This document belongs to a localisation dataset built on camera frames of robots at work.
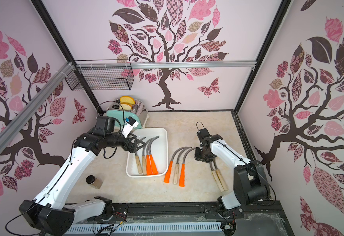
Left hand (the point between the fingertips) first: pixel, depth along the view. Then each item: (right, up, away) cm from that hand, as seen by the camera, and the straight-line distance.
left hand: (138, 143), depth 72 cm
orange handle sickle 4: (+3, -17, +15) cm, 23 cm away
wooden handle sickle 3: (+43, -22, +11) cm, 49 cm away
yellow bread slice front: (-15, +22, +25) cm, 37 cm away
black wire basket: (-43, +48, +50) cm, 81 cm away
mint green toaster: (-18, +16, +24) cm, 34 cm away
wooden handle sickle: (+20, -18, +15) cm, 31 cm away
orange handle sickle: (+16, -17, +17) cm, 28 cm away
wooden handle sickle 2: (-3, -18, +15) cm, 24 cm away
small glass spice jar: (-24, -21, +5) cm, 33 cm away
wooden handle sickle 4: (+45, -21, +12) cm, 51 cm away
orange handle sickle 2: (+23, -23, +11) cm, 34 cm away
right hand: (+33, -11, +15) cm, 37 cm away
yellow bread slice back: (-15, +27, +28) cm, 42 cm away
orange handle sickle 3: (+6, -17, +15) cm, 24 cm away
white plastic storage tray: (+7, -7, +26) cm, 28 cm away
